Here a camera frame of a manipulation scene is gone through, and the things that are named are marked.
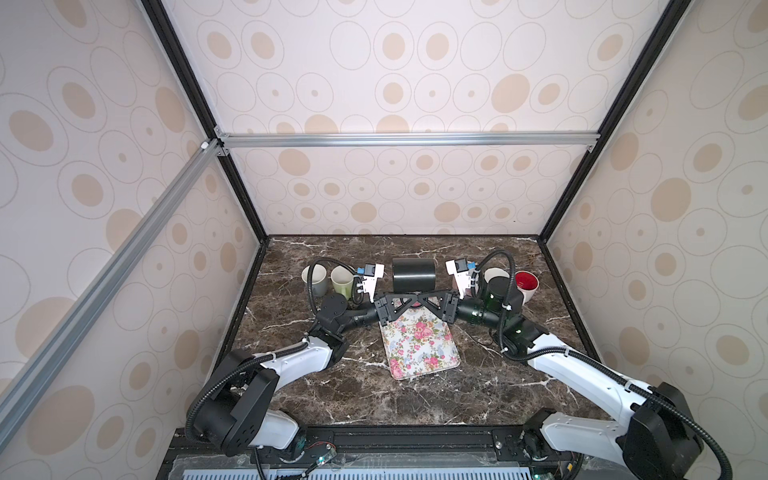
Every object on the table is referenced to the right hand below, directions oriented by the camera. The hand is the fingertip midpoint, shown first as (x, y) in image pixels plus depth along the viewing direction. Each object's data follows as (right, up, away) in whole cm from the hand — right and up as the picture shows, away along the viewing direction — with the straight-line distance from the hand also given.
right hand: (420, 300), depth 71 cm
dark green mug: (+25, +6, +25) cm, 36 cm away
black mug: (-2, +6, -5) cm, 8 cm away
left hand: (0, -1, -3) cm, 3 cm away
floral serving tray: (+1, -16, +21) cm, 26 cm away
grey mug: (-30, +3, +24) cm, 38 cm away
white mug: (+39, +2, +29) cm, 48 cm away
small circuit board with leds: (-22, -38, +1) cm, 44 cm away
